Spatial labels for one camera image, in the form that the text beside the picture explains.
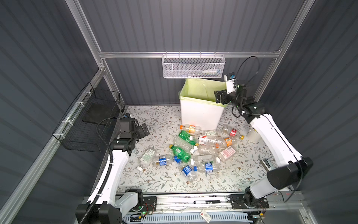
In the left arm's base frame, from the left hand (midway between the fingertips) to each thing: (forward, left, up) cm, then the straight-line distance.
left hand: (138, 129), depth 79 cm
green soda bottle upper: (+5, -28, -18) cm, 34 cm away
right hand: (+10, -49, +18) cm, 53 cm away
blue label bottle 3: (-18, -40, -17) cm, 46 cm away
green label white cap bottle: (-10, -2, -18) cm, 21 cm away
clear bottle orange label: (-2, -56, -16) cm, 58 cm away
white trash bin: (+13, -44, -6) cm, 46 cm away
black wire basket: (-5, +28, +7) cm, 29 cm away
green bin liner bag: (+33, -42, 0) cm, 53 cm away
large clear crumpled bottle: (-3, -28, -15) cm, 32 cm away
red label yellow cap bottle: (+5, -61, -16) cm, 64 cm away
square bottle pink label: (-9, -55, -17) cm, 58 cm away
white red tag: (-41, -35, -21) cm, 58 cm away
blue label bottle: (-12, -13, -17) cm, 25 cm away
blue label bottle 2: (-20, -28, -17) cm, 38 cm away
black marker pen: (-35, -37, -21) cm, 55 cm away
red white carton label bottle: (-2, -39, -13) cm, 41 cm away
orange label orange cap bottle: (+10, -33, -16) cm, 38 cm away
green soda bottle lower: (-9, -26, -18) cm, 33 cm away
